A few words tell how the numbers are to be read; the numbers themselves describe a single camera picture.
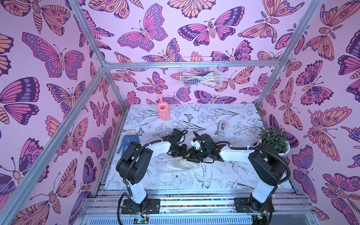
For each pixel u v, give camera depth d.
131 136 1.02
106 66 0.92
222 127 1.02
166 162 0.86
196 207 0.75
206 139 0.72
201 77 0.90
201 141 0.71
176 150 0.79
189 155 0.80
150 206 0.73
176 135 0.77
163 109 1.04
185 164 0.87
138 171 0.47
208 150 0.71
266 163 0.48
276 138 0.79
